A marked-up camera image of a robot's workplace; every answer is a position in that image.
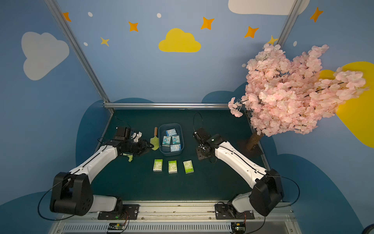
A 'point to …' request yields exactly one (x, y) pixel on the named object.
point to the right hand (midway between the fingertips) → (205, 151)
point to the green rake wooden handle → (130, 157)
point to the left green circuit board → (116, 226)
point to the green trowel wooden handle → (155, 140)
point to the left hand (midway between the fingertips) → (152, 146)
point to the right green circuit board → (239, 227)
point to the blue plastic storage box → (166, 150)
